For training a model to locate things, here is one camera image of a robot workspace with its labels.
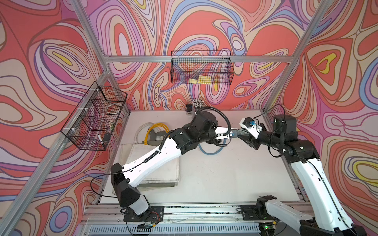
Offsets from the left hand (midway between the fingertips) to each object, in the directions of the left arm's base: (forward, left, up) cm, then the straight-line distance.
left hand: (223, 125), depth 67 cm
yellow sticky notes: (+37, +8, 0) cm, 38 cm away
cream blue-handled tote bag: (+6, +2, -33) cm, 33 cm away
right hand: (-3, -9, -3) cm, 10 cm away
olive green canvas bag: (-14, +27, -29) cm, 42 cm away
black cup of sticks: (+32, +10, -15) cm, 36 cm away
